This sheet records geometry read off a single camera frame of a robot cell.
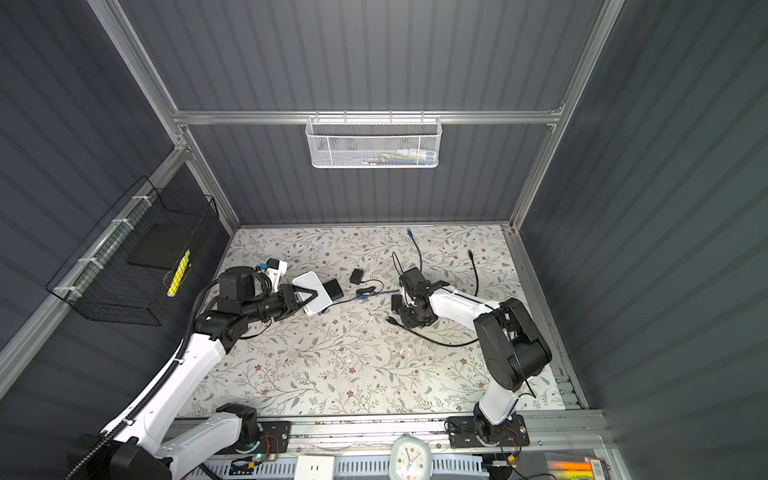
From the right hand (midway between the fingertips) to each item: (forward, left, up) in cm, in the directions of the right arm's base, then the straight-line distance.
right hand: (414, 320), depth 93 cm
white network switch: (0, +27, +22) cm, 35 cm away
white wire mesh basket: (+60, +14, +26) cm, 66 cm away
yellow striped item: (-2, +58, +29) cm, 65 cm away
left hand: (-3, +26, +21) cm, 34 cm away
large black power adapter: (+16, +19, +2) cm, 25 cm away
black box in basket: (+6, +65, +30) cm, 72 cm away
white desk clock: (-36, +2, +2) cm, 37 cm away
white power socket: (-38, +24, +4) cm, 45 cm away
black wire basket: (-1, +71, +29) cm, 77 cm away
